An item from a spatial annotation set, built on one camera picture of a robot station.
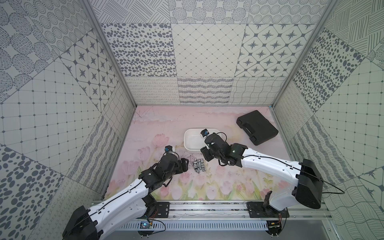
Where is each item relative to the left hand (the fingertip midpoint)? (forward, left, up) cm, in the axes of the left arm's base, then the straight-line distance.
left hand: (184, 159), depth 80 cm
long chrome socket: (+1, -10, -10) cm, 15 cm away
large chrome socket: (+1, -7, -10) cm, 12 cm away
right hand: (+5, -12, +3) cm, 14 cm away
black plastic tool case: (+28, -48, -5) cm, 55 cm away
